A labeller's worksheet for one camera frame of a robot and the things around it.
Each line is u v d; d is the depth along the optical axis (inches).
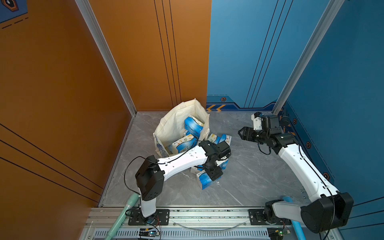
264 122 24.2
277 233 27.5
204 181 30.4
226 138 37.0
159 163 18.3
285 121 31.4
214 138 37.0
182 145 31.7
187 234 27.4
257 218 28.5
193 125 35.4
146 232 28.5
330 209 15.2
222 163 28.3
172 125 33.4
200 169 31.9
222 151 24.8
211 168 26.9
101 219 30.4
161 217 29.0
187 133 38.0
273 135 22.8
